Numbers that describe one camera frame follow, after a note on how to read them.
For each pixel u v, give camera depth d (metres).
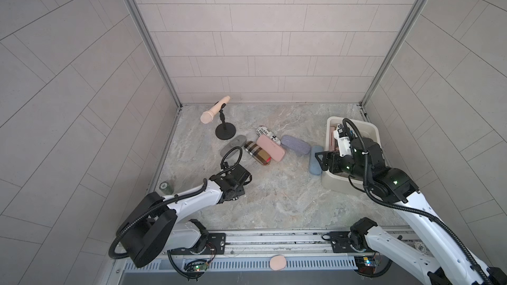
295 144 0.97
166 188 0.79
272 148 0.93
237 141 0.97
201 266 0.64
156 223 0.40
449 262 0.38
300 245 0.71
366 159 0.48
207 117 0.79
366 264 0.68
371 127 0.87
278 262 0.67
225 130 1.02
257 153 0.93
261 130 1.02
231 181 0.65
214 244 0.71
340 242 0.71
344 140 0.61
